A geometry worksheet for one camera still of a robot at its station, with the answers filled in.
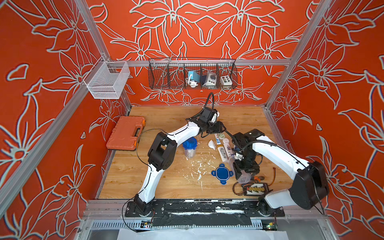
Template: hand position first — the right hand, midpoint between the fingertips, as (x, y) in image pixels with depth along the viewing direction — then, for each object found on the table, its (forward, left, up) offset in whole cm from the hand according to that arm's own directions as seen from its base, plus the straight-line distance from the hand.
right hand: (239, 177), depth 72 cm
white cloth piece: (+24, +12, -10) cm, 29 cm away
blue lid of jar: (+17, +24, +3) cm, 30 cm away
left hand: (+29, +4, +2) cm, 30 cm away
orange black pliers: (+3, -14, -10) cm, 17 cm away
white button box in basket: (+56, +2, +18) cm, 59 cm away
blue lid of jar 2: (+6, +6, -11) cm, 14 cm away
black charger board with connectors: (-2, -9, -10) cm, 14 cm away
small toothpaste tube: (+28, +7, -10) cm, 30 cm away
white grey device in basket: (+53, +13, +21) cm, 58 cm away
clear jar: (+16, +25, -5) cm, 30 cm away
